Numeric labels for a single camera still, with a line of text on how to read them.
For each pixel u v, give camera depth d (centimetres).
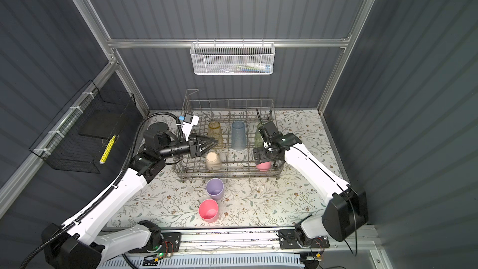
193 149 60
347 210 40
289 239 73
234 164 94
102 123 78
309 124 114
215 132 93
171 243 72
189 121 61
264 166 87
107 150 70
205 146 63
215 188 85
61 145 64
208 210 80
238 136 93
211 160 82
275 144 57
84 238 39
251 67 92
